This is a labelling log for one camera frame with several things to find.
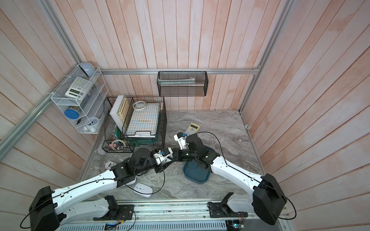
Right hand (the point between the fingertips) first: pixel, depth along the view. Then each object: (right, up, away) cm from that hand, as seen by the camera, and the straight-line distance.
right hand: (166, 155), depth 74 cm
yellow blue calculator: (+16, +12, +33) cm, 39 cm away
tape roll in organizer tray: (-34, -1, +22) cm, 41 cm away
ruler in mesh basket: (-3, +43, +16) cm, 46 cm away
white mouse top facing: (-14, -21, +7) cm, 26 cm away
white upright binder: (-30, +24, +11) cm, 40 cm away
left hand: (+1, -1, +1) cm, 2 cm away
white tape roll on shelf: (-50, +17, +16) cm, 55 cm away
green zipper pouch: (-20, +6, +12) cm, 24 cm away
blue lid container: (-52, +22, +2) cm, 56 cm away
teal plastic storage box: (+16, -14, +13) cm, 25 cm away
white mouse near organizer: (-38, -9, +14) cm, 41 cm away
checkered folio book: (-16, +17, +12) cm, 26 cm away
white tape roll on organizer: (-20, +27, +20) cm, 39 cm away
